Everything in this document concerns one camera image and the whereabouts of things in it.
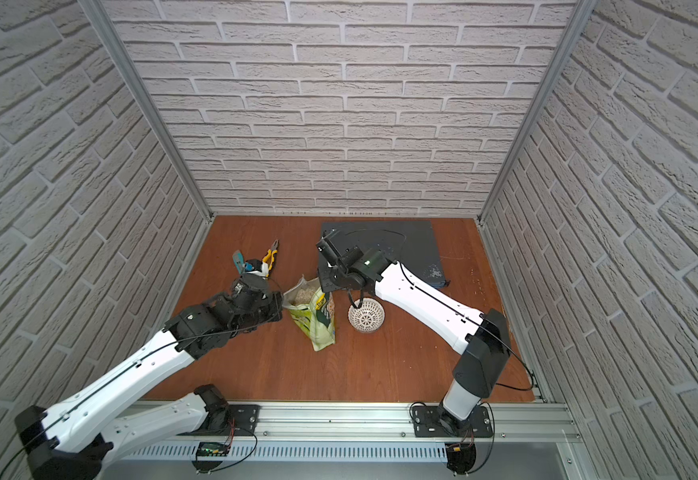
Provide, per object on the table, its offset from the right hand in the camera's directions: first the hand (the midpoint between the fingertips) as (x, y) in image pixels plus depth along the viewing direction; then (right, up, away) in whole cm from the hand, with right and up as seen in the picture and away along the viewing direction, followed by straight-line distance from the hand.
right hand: (320, 280), depth 76 cm
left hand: (-9, -2, -1) cm, 10 cm away
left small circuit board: (-26, -41, -4) cm, 49 cm away
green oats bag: (-2, -8, -1) cm, 9 cm away
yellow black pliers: (-22, +5, +30) cm, 38 cm away
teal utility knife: (-33, +3, +30) cm, 45 cm away
